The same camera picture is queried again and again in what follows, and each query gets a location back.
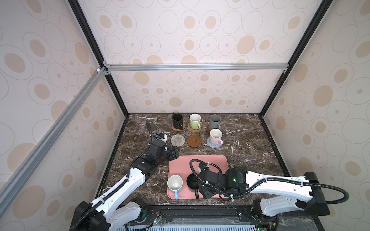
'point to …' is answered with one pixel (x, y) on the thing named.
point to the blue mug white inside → (175, 183)
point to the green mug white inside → (195, 119)
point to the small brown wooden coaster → (194, 141)
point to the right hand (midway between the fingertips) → (202, 190)
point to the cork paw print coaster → (193, 130)
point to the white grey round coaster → (178, 140)
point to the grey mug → (214, 121)
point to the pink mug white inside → (215, 135)
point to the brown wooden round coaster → (207, 129)
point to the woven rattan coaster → (178, 129)
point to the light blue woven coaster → (212, 146)
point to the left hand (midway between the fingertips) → (180, 148)
